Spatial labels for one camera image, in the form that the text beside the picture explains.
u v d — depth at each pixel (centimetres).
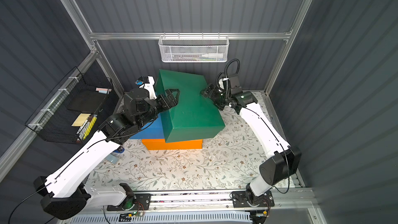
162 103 54
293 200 74
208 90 68
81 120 73
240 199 74
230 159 87
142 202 72
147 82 55
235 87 57
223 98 63
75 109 74
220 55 88
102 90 85
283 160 41
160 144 84
